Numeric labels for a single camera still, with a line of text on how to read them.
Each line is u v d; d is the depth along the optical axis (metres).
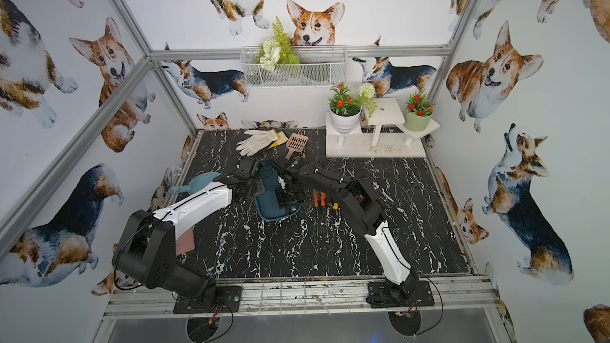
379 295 0.73
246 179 0.70
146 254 0.43
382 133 1.07
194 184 1.00
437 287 0.71
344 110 0.88
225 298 0.75
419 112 0.92
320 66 0.92
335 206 0.90
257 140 1.17
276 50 0.78
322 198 0.94
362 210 0.56
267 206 0.97
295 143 1.17
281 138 1.18
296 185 0.71
